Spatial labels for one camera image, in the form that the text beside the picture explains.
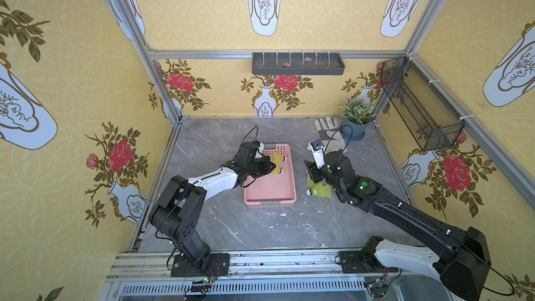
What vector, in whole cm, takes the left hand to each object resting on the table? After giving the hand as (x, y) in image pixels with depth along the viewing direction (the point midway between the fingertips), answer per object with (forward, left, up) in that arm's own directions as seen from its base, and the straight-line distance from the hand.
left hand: (279, 165), depth 89 cm
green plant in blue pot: (+23, -38, +6) cm, 45 cm away
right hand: (-5, -11, +11) cm, 16 cm away
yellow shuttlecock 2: (-1, +1, -2) cm, 2 cm away
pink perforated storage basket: (-6, +3, -11) cm, 13 cm away
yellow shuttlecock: (+8, 0, -7) cm, 11 cm away
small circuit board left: (-40, +29, -12) cm, 51 cm away
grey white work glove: (+25, -29, -9) cm, 39 cm away
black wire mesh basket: (+9, -60, +18) cm, 63 cm away
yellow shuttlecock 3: (-8, -17, -6) cm, 19 cm away
